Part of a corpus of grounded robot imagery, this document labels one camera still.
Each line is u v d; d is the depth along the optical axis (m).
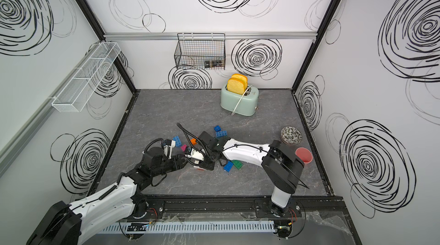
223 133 0.96
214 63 0.89
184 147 0.91
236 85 0.95
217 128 0.99
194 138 0.66
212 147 0.65
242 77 0.96
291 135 0.96
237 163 0.85
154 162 0.64
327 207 0.77
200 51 1.24
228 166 0.85
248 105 0.98
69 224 0.40
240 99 0.94
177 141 0.93
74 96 0.71
